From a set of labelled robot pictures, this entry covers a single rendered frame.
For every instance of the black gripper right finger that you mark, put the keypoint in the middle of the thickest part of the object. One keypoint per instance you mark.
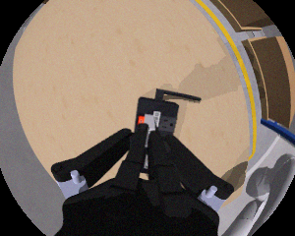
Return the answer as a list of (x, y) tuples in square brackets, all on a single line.
[(195, 177)]

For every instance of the black power strip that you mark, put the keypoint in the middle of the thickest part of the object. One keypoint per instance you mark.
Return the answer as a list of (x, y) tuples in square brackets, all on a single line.
[(164, 112)]

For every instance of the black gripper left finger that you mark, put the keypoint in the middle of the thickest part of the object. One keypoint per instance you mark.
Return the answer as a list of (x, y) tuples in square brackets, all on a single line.
[(95, 162)]

